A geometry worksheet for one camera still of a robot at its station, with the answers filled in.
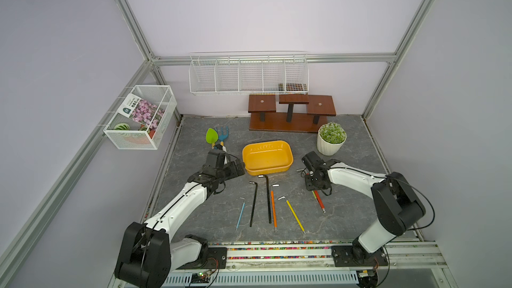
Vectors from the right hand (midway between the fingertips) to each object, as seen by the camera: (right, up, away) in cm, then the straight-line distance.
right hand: (312, 183), depth 93 cm
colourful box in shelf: (-8, +47, +7) cm, 48 cm away
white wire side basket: (-68, +22, -21) cm, 75 cm away
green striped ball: (-74, +26, -22) cm, 81 cm away
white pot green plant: (+9, +21, +1) cm, 23 cm away
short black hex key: (-27, -7, -5) cm, 29 cm away
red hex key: (+2, -7, -5) cm, 9 cm away
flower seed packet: (-69, +32, -18) cm, 78 cm away
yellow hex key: (-10, -11, -8) cm, 17 cm away
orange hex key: (-18, -9, -7) cm, 22 cm away
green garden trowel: (-53, +22, +19) cm, 60 cm away
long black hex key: (-24, +3, +2) cm, 24 cm away
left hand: (-35, +8, -7) cm, 36 cm away
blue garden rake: (-47, +22, +20) cm, 55 cm away
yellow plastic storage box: (-21, +10, +12) cm, 26 cm away
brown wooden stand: (-5, +35, +20) cm, 41 cm away
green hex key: (0, -5, -4) cm, 6 cm away
